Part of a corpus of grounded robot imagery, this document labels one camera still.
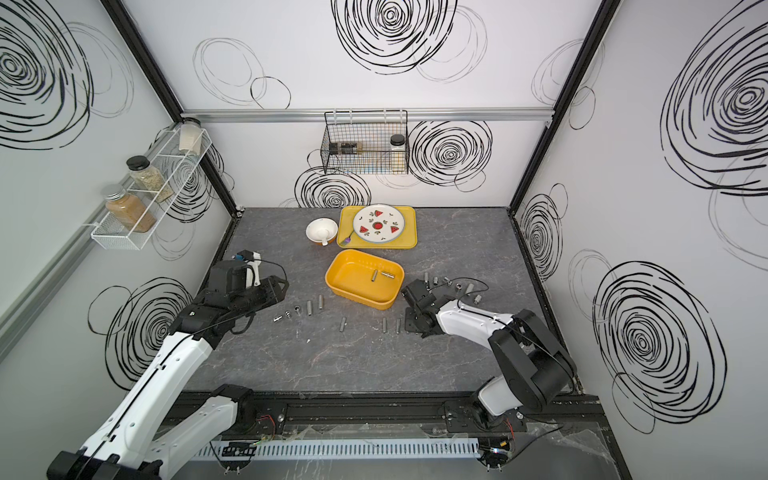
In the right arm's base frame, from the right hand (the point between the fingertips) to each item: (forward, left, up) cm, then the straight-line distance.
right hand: (414, 323), depth 90 cm
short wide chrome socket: (+15, -7, 0) cm, 17 cm away
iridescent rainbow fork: (+32, +25, 0) cm, 40 cm away
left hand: (+2, +36, +19) cm, 40 cm away
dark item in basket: (+44, +23, +32) cm, 59 cm away
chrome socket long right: (+16, +8, +2) cm, 18 cm away
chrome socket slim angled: (-1, +5, +1) cm, 5 cm away
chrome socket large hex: (+15, -11, +1) cm, 19 cm away
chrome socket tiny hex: (0, +41, +2) cm, 41 cm away
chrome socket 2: (+16, +13, +1) cm, 21 cm away
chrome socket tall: (+6, +30, +1) cm, 30 cm away
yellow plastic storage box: (+15, +16, 0) cm, 22 cm away
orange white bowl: (+35, +35, +2) cm, 49 cm away
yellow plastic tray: (+33, +2, +1) cm, 33 cm away
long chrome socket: (+16, -4, +1) cm, 17 cm away
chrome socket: (+4, +33, +1) cm, 33 cm away
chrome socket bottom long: (+9, -21, -1) cm, 23 cm away
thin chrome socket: (-2, +22, +1) cm, 22 cm away
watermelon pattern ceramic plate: (+40, +13, +1) cm, 42 cm away
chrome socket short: (+12, -18, +1) cm, 22 cm away
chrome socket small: (+3, +36, +2) cm, 36 cm away
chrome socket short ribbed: (+12, -15, +1) cm, 19 cm away
